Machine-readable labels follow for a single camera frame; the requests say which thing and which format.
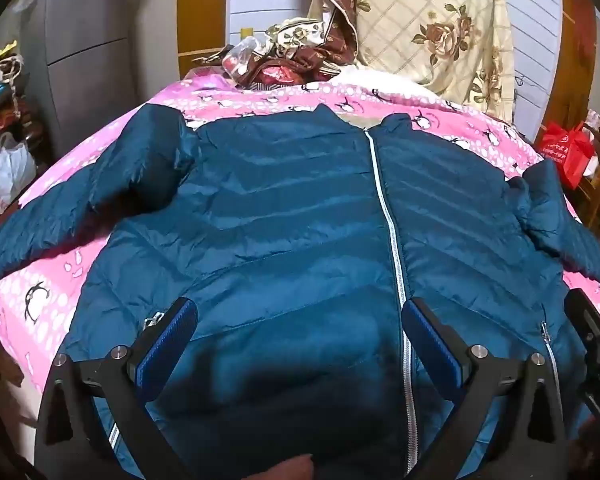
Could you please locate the cream floral checked quilt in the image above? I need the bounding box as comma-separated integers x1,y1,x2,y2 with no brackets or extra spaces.
307,0,516,121

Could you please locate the white pillow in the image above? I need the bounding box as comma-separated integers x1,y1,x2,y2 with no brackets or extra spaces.
330,67,433,97

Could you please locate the wooden shelf rack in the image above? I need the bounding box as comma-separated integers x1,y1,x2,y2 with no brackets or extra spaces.
575,110,600,251

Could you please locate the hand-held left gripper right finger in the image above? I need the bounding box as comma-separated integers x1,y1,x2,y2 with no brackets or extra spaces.
401,296,568,480

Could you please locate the red shopping bag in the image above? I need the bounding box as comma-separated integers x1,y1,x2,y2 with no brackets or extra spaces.
537,120,598,191

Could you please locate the brown cream patterned bedding heap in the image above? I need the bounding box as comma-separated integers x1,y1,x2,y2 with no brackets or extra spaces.
192,10,356,93

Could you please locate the teal quilted zip jacket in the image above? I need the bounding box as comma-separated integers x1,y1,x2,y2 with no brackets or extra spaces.
0,102,600,480

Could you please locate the pink penguin print blanket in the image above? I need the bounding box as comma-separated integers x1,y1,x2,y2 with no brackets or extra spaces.
0,72,600,396

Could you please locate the clear plastic bag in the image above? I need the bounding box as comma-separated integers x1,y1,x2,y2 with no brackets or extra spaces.
222,37,263,83

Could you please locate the grey refrigerator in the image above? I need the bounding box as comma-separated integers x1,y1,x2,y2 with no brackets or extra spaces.
22,0,146,161

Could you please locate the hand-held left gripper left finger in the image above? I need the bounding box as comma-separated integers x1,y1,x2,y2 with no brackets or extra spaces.
34,296,200,480

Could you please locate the white plastic bag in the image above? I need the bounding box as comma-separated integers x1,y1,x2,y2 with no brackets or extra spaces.
0,132,38,206

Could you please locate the person's left hand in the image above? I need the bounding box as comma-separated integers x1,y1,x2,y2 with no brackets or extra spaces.
275,454,315,480

